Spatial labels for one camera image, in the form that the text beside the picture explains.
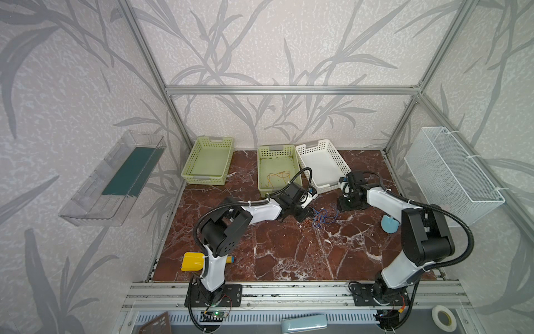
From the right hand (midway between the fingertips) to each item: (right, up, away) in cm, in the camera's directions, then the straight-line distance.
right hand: (343, 199), depth 96 cm
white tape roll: (+27, -38, -29) cm, 55 cm away
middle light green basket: (-31, +17, +19) cm, 40 cm away
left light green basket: (-69, +17, +17) cm, 74 cm away
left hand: (-16, -2, -3) cm, 16 cm away
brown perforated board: (-70, -38, -27) cm, 84 cm away
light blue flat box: (-22, -35, -31) cm, 51 cm away
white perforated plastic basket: (-4, +16, +16) cm, 23 cm away
